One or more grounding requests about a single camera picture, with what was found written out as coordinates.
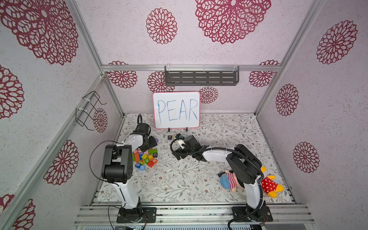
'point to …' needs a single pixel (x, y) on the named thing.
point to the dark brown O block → (155, 155)
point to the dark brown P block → (169, 137)
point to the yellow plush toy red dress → (269, 186)
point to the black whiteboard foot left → (168, 129)
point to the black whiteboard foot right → (187, 129)
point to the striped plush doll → (228, 181)
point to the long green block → (151, 152)
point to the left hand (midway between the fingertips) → (153, 145)
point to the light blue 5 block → (142, 167)
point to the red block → (150, 164)
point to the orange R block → (155, 161)
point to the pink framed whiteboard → (176, 110)
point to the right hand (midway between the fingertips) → (176, 146)
